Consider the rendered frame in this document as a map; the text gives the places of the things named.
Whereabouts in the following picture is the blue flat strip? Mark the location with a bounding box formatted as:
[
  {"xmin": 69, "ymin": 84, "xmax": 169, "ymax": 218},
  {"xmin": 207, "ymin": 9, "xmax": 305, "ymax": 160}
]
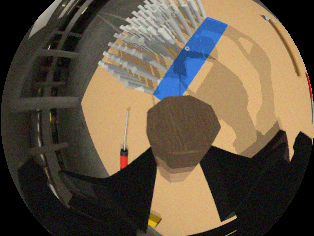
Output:
[{"xmin": 153, "ymin": 17, "xmax": 228, "ymax": 99}]

